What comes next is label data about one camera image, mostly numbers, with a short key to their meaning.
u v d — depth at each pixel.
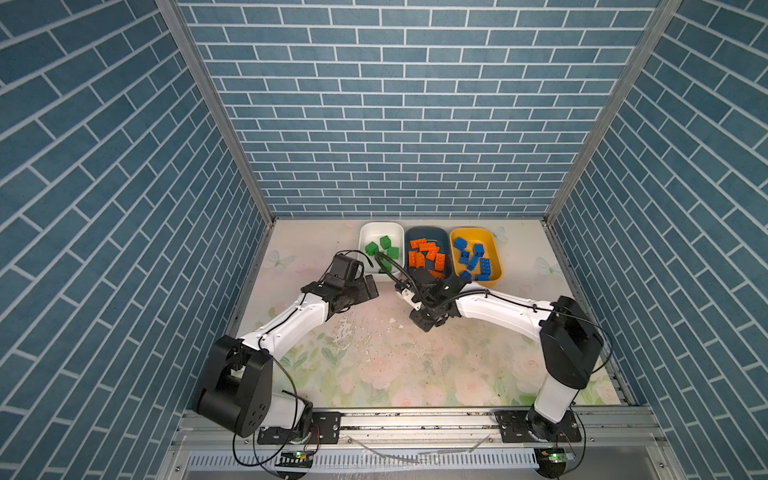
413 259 1.07
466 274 1.02
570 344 0.46
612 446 0.74
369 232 1.11
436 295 0.66
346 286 0.68
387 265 1.04
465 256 1.05
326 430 0.74
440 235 1.12
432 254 1.08
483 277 1.00
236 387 0.43
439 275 1.02
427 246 1.09
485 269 1.04
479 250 1.09
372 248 1.08
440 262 1.06
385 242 1.12
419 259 1.05
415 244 1.12
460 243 1.12
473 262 1.06
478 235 1.12
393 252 1.10
